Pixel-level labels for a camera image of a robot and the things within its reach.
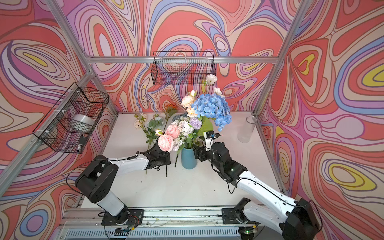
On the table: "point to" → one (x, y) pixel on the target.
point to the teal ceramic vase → (189, 160)
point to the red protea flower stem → (169, 110)
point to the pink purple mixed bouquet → (188, 133)
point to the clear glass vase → (245, 133)
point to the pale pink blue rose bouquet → (153, 127)
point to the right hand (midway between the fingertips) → (200, 147)
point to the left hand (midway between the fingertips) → (171, 158)
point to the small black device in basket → (82, 140)
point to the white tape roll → (81, 123)
